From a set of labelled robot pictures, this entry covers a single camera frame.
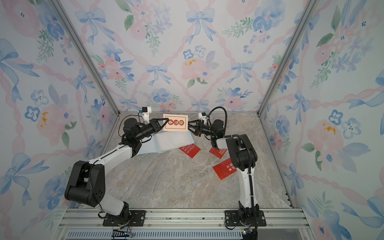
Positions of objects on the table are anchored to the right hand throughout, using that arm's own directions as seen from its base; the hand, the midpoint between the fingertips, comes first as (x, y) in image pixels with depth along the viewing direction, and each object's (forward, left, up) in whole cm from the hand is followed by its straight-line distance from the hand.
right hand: (188, 125), depth 89 cm
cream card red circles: (-3, +6, +6) cm, 9 cm away
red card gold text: (-19, -22, -19) cm, 35 cm away
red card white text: (-8, -20, -19) cm, 28 cm away
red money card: (-5, -2, -19) cm, 20 cm away
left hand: (-4, +9, +10) cm, 14 cm away
